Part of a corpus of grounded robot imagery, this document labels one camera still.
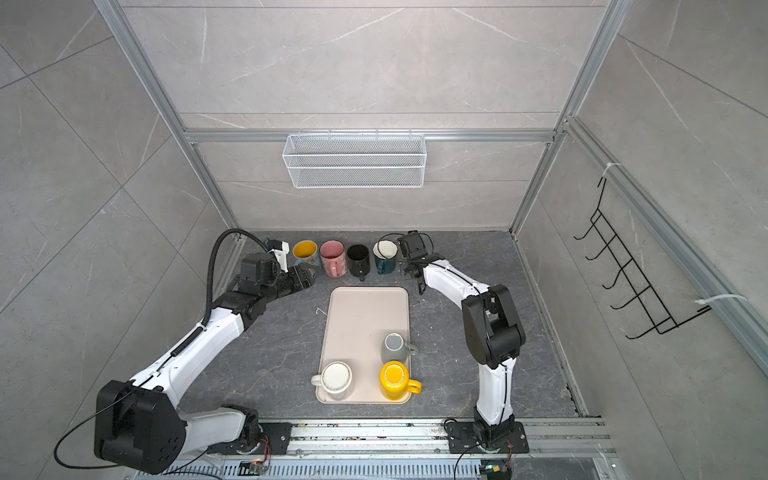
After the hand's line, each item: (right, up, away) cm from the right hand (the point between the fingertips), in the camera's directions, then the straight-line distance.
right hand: (414, 262), depth 99 cm
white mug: (-23, -30, -22) cm, 44 cm away
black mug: (-19, +1, +2) cm, 19 cm away
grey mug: (-7, -23, -19) cm, 31 cm away
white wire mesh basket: (-20, +35, +2) cm, 40 cm away
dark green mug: (-10, +3, +4) cm, 11 cm away
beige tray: (-19, -19, -5) cm, 27 cm away
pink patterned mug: (-27, +1, -1) cm, 27 cm away
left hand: (-30, 0, -16) cm, 34 cm away
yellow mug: (-7, -30, -24) cm, 39 cm away
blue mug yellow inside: (-38, +4, +5) cm, 39 cm away
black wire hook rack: (+46, -11, -41) cm, 63 cm away
